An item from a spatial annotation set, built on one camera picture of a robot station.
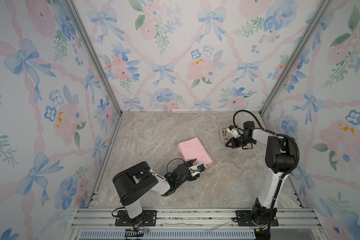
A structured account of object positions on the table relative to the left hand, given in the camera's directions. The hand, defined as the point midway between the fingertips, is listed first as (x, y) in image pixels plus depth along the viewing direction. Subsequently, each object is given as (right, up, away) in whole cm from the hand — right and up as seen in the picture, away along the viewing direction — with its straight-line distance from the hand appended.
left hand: (198, 162), depth 86 cm
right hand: (+22, +9, +15) cm, 28 cm away
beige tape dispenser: (+20, +15, +17) cm, 30 cm away
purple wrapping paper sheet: (-3, +6, +6) cm, 9 cm away
